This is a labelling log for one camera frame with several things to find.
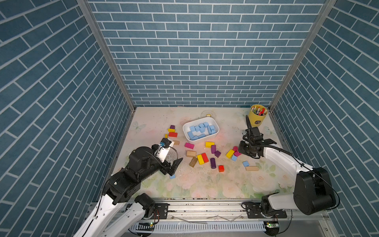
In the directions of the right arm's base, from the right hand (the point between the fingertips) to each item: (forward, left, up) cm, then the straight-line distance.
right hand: (241, 149), depth 90 cm
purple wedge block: (+2, +17, -6) cm, 18 cm away
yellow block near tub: (+4, +19, -4) cm, 20 cm away
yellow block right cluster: (0, +6, -6) cm, 8 cm away
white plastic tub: (+17, +26, -4) cm, 31 cm away
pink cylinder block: (+4, +2, -6) cm, 7 cm away
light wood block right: (-9, -7, -7) cm, 13 cm away
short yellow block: (+14, +47, -5) cm, 49 cm away
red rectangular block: (+12, +46, -6) cm, 48 cm away
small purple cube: (-1, +14, -6) cm, 15 cm away
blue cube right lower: (-6, -4, -7) cm, 10 cm away
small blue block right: (-3, +3, -7) cm, 8 cm away
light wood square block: (-3, +31, -5) cm, 32 cm away
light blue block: (+17, +18, -4) cm, 25 cm away
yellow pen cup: (+28, -14, +3) cm, 32 cm away
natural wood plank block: (+5, +42, -6) cm, 43 cm away
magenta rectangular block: (+3, +33, -6) cm, 33 cm away
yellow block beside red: (-7, +24, -6) cm, 26 cm away
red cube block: (-11, +12, -5) cm, 17 cm away
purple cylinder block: (-8, +17, -5) cm, 19 cm away
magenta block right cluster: (-1, +2, -5) cm, 5 cm away
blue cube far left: (-18, +40, -6) cm, 44 cm away
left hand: (-17, +35, +20) cm, 43 cm away
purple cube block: (+17, +47, -5) cm, 50 cm away
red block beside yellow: (-5, +22, -6) cm, 23 cm away
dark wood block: (-8, +29, -6) cm, 31 cm away
